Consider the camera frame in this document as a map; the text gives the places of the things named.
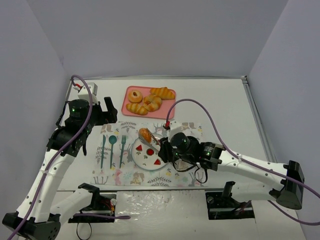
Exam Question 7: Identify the metal tongs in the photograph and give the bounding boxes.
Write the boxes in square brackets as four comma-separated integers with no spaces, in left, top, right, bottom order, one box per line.
[138,128,160,153]

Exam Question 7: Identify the sesame bun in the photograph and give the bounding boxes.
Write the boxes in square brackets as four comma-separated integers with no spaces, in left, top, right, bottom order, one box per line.
[138,128,152,143]

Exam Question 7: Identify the large curled croissant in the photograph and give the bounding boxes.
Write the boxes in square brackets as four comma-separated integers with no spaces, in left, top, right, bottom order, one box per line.
[143,94,162,112]

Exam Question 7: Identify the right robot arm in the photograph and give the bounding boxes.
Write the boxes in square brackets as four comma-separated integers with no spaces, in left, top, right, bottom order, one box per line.
[158,132,305,210]

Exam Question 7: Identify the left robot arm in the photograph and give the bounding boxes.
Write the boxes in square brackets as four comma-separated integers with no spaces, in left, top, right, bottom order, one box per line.
[2,97,118,240]

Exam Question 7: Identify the teal knife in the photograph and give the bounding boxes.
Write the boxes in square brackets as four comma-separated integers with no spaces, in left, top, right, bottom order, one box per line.
[100,135,106,170]

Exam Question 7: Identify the striped croissant at tray front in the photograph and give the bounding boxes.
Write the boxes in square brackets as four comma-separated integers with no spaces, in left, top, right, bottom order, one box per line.
[125,103,148,116]

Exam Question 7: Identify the striped croissant at tray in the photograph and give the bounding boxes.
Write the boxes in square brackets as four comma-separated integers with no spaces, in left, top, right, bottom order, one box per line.
[149,87,176,100]
[125,103,148,116]

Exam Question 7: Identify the teal spoon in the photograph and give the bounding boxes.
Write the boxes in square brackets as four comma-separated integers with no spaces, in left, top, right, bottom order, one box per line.
[108,135,117,169]

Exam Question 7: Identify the teal fork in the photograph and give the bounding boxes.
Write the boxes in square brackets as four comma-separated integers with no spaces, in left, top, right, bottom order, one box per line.
[119,135,127,168]

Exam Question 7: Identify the white plate with blue rim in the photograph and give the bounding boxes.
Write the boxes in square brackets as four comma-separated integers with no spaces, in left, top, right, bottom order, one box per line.
[131,138,167,172]

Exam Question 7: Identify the pink plastic tray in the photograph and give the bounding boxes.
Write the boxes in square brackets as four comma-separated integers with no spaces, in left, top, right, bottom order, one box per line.
[121,85,177,120]

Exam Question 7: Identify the patterned animal placemat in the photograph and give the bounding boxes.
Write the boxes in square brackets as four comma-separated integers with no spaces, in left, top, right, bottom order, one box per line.
[91,121,207,188]

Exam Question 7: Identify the striped croissant at tray back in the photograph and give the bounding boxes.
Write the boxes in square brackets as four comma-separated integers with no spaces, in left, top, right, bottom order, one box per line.
[149,87,176,100]

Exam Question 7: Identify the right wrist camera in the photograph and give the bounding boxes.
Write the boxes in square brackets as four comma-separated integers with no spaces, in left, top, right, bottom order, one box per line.
[168,120,184,139]

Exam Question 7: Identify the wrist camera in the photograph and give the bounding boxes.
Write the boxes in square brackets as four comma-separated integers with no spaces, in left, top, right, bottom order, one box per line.
[77,82,99,105]
[168,120,184,139]

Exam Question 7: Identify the sugared ring donut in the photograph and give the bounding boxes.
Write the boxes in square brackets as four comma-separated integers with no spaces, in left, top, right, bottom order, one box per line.
[127,89,143,104]

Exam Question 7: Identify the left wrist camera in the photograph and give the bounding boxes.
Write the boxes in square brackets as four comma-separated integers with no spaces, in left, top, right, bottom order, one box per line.
[77,82,99,105]

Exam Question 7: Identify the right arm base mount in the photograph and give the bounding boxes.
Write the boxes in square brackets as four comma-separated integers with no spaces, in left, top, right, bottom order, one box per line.
[205,181,255,221]

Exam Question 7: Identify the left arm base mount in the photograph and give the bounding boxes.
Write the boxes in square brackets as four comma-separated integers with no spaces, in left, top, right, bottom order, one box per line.
[68,193,117,224]

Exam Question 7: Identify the aluminium rail at table edge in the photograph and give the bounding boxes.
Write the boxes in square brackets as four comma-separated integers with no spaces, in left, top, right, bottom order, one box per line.
[240,75,278,163]

